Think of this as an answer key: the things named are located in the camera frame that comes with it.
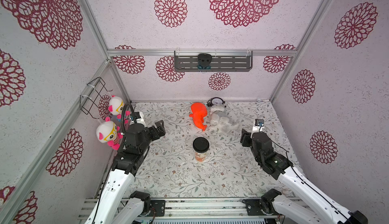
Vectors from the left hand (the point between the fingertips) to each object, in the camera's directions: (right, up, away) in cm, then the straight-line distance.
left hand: (156, 125), depth 74 cm
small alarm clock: (+35, +17, +47) cm, 61 cm away
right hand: (+46, -2, +3) cm, 46 cm away
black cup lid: (+22, -10, +4) cm, 25 cm away
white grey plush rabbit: (+35, 0, +22) cm, 41 cm away
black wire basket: (-34, +11, +2) cm, 35 cm away
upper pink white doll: (-28, +10, +16) cm, 34 cm away
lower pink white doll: (-26, -4, +4) cm, 26 cm away
